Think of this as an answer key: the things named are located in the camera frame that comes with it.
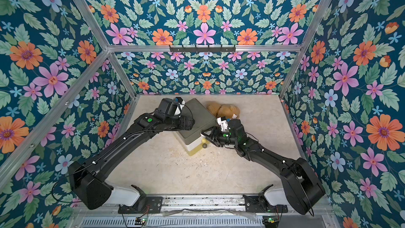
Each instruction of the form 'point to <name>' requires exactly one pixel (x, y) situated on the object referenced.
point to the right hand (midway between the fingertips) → (203, 135)
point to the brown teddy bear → (230, 111)
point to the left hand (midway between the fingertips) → (190, 120)
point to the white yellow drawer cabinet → (194, 146)
